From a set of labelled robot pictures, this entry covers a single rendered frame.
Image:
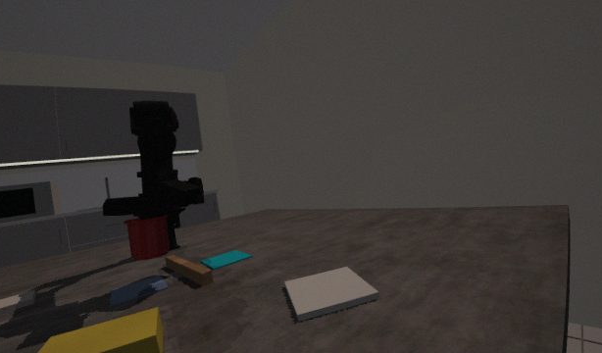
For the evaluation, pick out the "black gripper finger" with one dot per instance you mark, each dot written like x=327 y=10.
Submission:
x=172 y=214
x=150 y=215

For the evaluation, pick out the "tan wooden bar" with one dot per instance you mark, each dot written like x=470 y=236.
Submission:
x=194 y=272

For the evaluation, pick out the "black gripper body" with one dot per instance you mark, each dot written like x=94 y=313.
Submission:
x=142 y=204

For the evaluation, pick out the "yellow block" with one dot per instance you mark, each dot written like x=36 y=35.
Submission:
x=136 y=333

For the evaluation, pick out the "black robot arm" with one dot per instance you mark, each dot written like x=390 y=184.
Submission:
x=154 y=122

